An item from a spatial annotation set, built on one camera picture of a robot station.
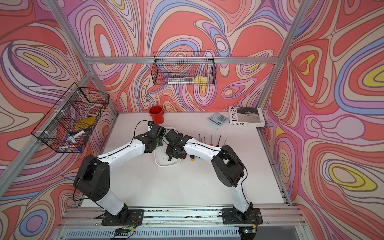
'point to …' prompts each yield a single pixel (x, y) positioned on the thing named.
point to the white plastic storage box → (161, 158)
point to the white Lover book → (244, 116)
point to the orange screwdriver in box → (224, 142)
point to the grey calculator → (218, 119)
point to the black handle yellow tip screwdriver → (192, 157)
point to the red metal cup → (157, 114)
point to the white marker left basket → (71, 137)
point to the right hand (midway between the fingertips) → (170, 157)
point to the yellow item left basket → (84, 123)
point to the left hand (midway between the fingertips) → (157, 139)
